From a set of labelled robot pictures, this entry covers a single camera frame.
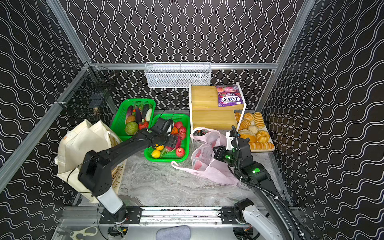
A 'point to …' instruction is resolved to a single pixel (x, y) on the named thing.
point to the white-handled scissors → (88, 231)
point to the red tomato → (144, 125)
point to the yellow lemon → (156, 153)
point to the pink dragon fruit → (177, 146)
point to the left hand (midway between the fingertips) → (176, 140)
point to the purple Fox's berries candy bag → (228, 95)
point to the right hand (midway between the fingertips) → (213, 148)
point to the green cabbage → (131, 128)
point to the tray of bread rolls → (252, 126)
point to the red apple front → (180, 152)
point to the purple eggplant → (138, 115)
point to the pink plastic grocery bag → (205, 163)
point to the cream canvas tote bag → (73, 146)
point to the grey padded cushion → (179, 232)
